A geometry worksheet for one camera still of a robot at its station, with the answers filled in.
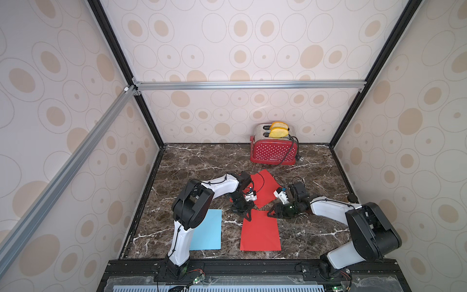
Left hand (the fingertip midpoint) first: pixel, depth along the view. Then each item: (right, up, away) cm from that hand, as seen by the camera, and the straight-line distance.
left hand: (254, 218), depth 84 cm
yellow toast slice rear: (+15, +47, +17) cm, 52 cm away
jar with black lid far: (+55, +6, +14) cm, 57 cm away
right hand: (+8, 0, +3) cm, 9 cm away
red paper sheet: (+3, -7, +1) cm, 8 cm away
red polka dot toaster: (+8, +33, +16) cm, 37 cm away
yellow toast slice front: (+15, +42, +14) cm, 47 cm away
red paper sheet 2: (+4, +16, -3) cm, 17 cm away
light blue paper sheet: (-21, -8, +1) cm, 23 cm away
